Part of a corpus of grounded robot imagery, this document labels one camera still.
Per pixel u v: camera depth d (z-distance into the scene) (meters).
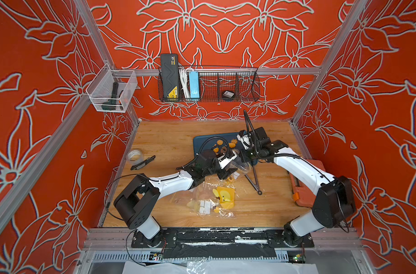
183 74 0.87
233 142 1.05
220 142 1.06
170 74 0.88
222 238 0.74
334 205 0.42
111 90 0.89
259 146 0.65
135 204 0.44
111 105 0.79
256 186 0.88
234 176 0.82
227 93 0.96
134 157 1.01
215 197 0.84
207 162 0.64
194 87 0.90
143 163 0.97
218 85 0.90
